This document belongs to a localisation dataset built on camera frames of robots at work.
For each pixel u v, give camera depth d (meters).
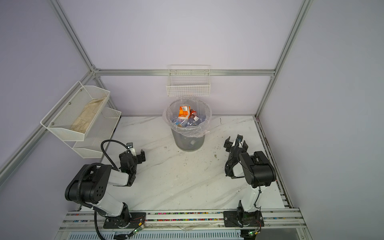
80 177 0.44
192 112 0.86
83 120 0.77
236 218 0.73
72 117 0.75
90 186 0.45
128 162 0.72
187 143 0.93
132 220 0.72
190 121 0.86
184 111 0.84
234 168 0.72
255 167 0.51
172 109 0.88
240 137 0.81
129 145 0.81
